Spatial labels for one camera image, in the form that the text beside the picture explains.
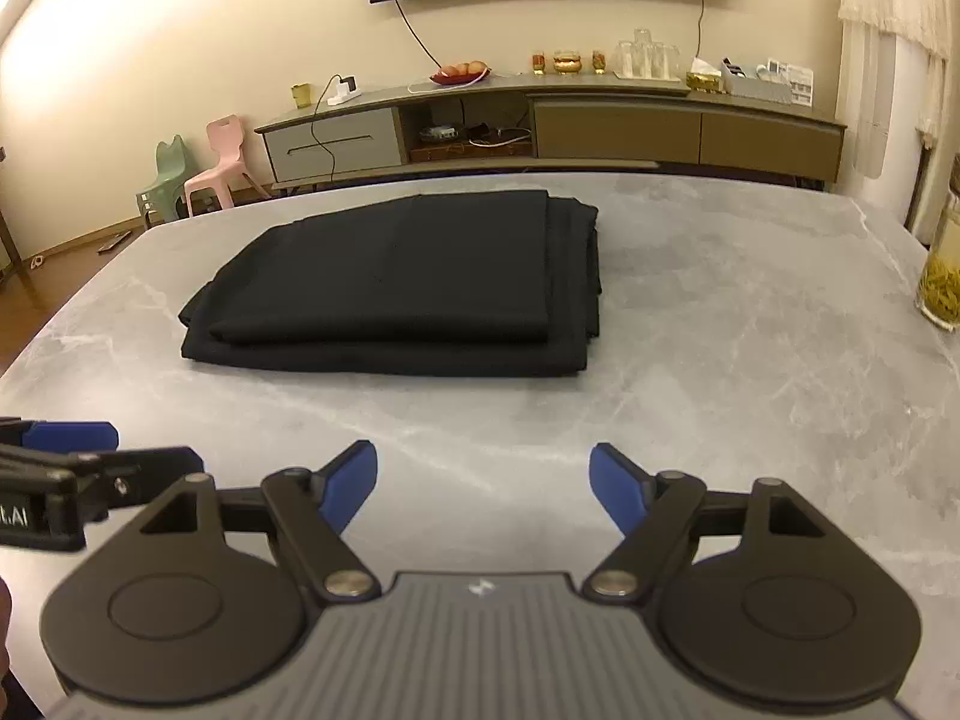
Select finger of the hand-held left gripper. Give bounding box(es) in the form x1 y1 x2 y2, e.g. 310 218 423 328
0 420 122 456
0 446 206 523

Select black pants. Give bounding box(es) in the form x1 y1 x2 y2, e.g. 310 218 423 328
178 190 603 378

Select clear glasses on tray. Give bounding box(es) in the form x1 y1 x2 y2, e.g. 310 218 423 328
613 28 683 82

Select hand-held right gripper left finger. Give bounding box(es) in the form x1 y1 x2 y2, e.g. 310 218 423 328
139 441 380 605

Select red plate of fruit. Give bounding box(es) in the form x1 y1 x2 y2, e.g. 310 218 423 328
430 60 493 86

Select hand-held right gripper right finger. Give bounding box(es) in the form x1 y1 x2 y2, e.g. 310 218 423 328
585 442 826 605

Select long grey-brown TV cabinet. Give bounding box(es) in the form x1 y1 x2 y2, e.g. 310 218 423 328
255 71 848 193

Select glass jar with tea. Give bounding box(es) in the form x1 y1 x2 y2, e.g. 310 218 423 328
913 184 960 332

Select white storage box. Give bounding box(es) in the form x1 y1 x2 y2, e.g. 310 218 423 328
720 58 815 107

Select power strip cable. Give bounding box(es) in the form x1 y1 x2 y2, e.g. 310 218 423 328
309 79 338 182

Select white curtain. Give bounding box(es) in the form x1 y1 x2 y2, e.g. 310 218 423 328
836 0 960 242

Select green plastic chair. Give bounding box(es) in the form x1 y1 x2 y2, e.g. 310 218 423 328
135 135 189 230

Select white standing air conditioner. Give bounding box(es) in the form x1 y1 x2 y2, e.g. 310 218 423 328
842 22 902 182

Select pink plastic chair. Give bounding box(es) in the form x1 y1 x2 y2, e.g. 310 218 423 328
184 115 272 218

